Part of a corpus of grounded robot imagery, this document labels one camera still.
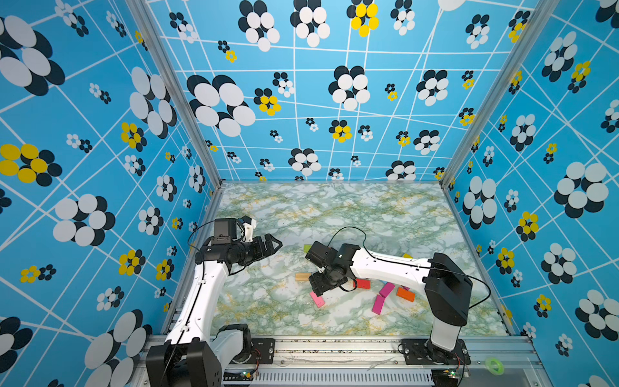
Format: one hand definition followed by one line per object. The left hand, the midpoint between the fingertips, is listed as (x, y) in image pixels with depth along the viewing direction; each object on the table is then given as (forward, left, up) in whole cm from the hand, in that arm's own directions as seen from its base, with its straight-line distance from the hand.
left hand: (274, 245), depth 80 cm
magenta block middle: (-9, -39, -14) cm, 43 cm away
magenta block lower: (-14, -36, -16) cm, 41 cm away
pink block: (-13, -15, -15) cm, 25 cm away
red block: (-7, -31, -15) cm, 35 cm away
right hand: (-9, -17, -11) cm, 22 cm away
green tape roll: (-31, -66, -15) cm, 75 cm away
